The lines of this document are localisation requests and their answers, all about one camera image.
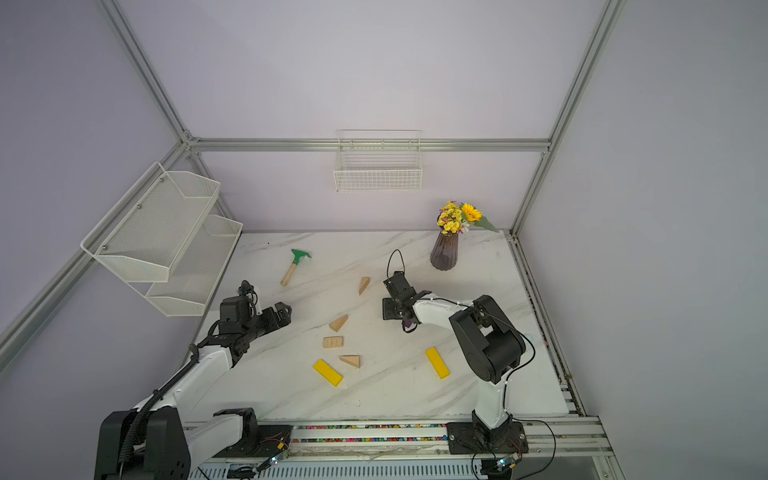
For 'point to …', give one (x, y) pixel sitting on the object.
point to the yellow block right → (441, 370)
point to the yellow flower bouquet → (457, 220)
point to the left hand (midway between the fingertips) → (278, 317)
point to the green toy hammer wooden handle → (297, 255)
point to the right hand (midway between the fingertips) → (395, 311)
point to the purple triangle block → (408, 323)
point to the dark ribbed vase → (445, 250)
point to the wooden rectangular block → (335, 341)
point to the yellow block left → (328, 372)
